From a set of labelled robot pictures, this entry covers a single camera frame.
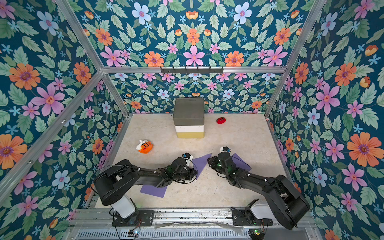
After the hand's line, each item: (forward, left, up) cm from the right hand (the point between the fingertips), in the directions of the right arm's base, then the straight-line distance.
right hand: (207, 159), depth 87 cm
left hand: (-6, +5, -6) cm, 10 cm away
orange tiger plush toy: (+9, +41, -1) cm, 42 cm away
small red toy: (+36, -10, -4) cm, 38 cm away
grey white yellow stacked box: (+41, +16, -6) cm, 44 cm away
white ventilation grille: (-36, +19, -8) cm, 42 cm away
